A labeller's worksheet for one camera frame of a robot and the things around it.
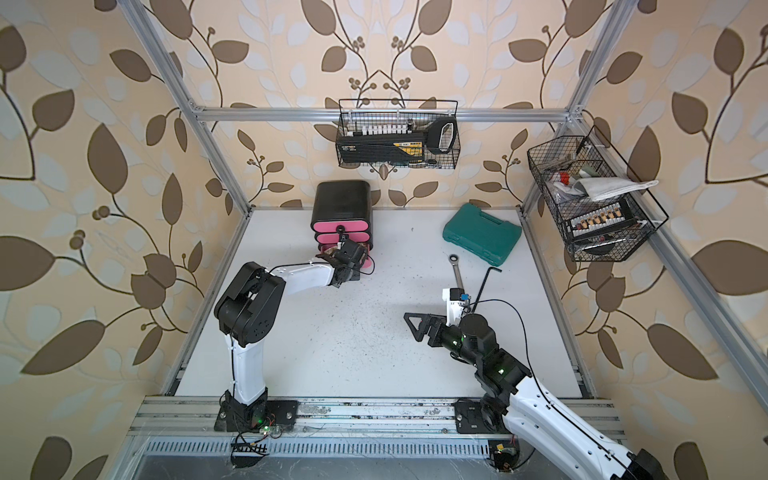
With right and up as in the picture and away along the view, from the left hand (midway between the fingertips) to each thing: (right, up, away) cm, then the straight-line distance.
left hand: (350, 266), depth 100 cm
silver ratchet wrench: (+36, +2, +5) cm, 37 cm away
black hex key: (+44, -7, -1) cm, 45 cm away
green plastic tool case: (+48, +12, +9) cm, 50 cm away
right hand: (+20, -11, -23) cm, 33 cm away
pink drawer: (-1, +9, -9) cm, 13 cm away
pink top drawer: (-3, +13, -4) cm, 14 cm away
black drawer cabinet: (-3, +19, +2) cm, 20 cm away
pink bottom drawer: (+7, +2, -15) cm, 17 cm away
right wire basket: (+63, +32, -14) cm, 72 cm away
